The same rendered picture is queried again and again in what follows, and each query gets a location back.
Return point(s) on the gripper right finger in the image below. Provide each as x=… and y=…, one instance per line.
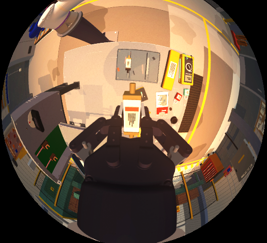
x=166, y=130

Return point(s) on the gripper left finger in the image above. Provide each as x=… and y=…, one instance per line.
x=98, y=125

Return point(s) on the white fuse link orange stripe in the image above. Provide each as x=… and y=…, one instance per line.
x=131, y=116

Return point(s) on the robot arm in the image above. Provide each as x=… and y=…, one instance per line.
x=62, y=7

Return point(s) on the white fuse link brass ends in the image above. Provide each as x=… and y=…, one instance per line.
x=128, y=63

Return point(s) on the grey unit door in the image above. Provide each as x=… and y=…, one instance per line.
x=71, y=134

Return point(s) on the grey ribbed tray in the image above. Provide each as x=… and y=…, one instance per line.
x=139, y=66

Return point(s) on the black round knob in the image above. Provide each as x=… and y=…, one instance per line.
x=174, y=120

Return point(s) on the white and red paper card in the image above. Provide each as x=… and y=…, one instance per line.
x=161, y=102

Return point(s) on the red padlock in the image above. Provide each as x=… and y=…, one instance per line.
x=178, y=96

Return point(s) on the dark ribbed mat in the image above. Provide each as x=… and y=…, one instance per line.
x=193, y=105

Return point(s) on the dark notebook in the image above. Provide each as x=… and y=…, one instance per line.
x=144, y=95

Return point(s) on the green tag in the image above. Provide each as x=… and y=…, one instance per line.
x=186, y=92

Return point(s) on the red tool chest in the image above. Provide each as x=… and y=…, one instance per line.
x=211, y=167

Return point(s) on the yellow case with label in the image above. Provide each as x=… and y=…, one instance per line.
x=171, y=70

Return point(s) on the green screwdriver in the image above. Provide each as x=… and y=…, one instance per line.
x=179, y=70

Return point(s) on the yellow multimeter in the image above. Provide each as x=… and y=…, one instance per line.
x=187, y=70

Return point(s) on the small red box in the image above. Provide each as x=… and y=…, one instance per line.
x=228, y=170

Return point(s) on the orange board with coloured tags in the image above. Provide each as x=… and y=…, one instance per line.
x=13, y=144

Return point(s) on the dark grey cabinet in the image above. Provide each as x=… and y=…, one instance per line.
x=18, y=82

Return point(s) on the notice board with papers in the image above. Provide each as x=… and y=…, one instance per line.
x=260, y=118

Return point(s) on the blue machine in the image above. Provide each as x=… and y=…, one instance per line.
x=34, y=29

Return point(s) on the red and brown rack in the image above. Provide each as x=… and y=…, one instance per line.
x=238, y=40

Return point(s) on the black unit stand bracket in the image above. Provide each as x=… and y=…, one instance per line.
x=66, y=86

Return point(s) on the black rotary switch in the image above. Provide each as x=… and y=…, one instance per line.
x=38, y=120

